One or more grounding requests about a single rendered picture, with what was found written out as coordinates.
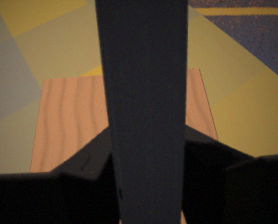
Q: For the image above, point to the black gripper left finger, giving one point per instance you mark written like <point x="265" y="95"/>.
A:
<point x="81" y="190"/>

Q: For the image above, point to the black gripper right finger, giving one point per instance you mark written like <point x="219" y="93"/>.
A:
<point x="222" y="185"/>

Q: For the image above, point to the wooden board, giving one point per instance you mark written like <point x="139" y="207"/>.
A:
<point x="72" y="111"/>

